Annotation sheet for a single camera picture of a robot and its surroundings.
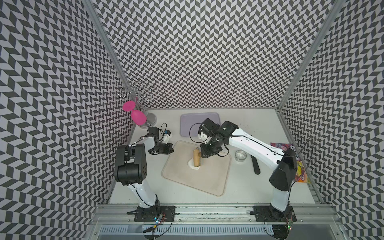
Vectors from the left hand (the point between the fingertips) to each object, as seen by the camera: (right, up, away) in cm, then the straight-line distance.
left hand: (172, 151), depth 95 cm
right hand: (+21, +1, -19) cm, 29 cm away
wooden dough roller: (+17, 0, -13) cm, 21 cm away
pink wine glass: (-22, +22, +1) cm, 31 cm away
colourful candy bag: (+76, -11, -11) cm, 78 cm away
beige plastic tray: (+25, -12, -11) cm, 30 cm away
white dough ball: (+13, -6, -8) cm, 16 cm away
